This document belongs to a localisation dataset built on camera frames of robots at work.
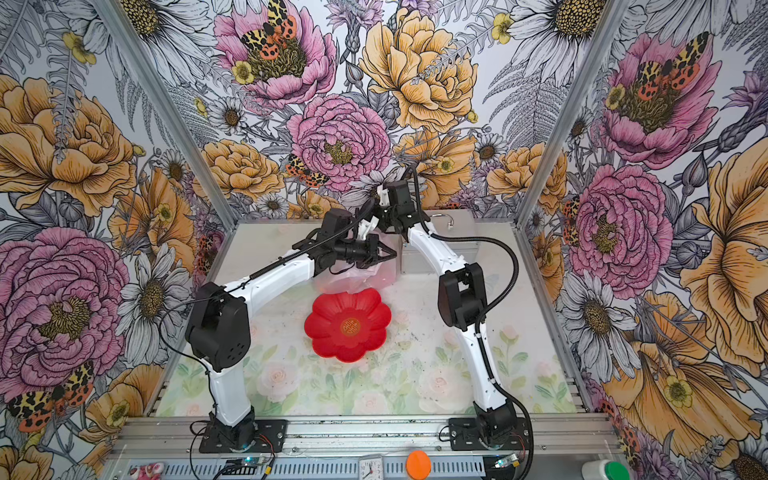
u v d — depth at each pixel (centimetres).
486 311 61
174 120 91
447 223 99
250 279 55
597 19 75
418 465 63
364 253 77
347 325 94
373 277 85
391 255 83
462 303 62
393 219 78
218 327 49
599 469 64
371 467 69
